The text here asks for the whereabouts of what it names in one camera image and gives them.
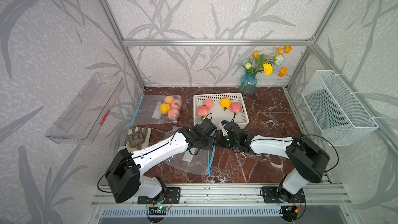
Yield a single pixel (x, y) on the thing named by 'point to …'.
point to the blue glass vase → (247, 83)
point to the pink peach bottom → (176, 103)
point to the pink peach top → (208, 102)
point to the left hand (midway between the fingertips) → (212, 145)
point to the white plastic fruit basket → (229, 107)
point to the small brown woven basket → (136, 139)
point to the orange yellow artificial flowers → (259, 62)
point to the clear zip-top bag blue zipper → (157, 109)
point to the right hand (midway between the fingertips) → (210, 141)
